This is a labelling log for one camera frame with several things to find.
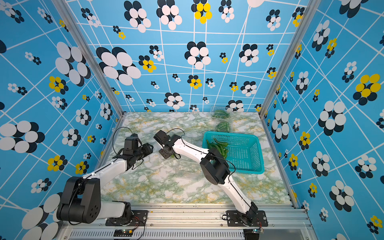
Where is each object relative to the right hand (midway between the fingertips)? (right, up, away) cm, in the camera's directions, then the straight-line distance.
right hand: (169, 149), depth 94 cm
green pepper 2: (+32, +3, -1) cm, 32 cm away
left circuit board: (-18, -37, -22) cm, 47 cm away
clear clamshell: (+38, +16, +14) cm, 43 cm away
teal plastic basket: (+50, -2, +4) cm, 50 cm away
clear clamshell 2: (+14, -12, -5) cm, 19 cm away
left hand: (-10, +3, -3) cm, 10 cm away
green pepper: (+35, +1, +1) cm, 35 cm away
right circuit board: (+45, -32, -28) cm, 62 cm away
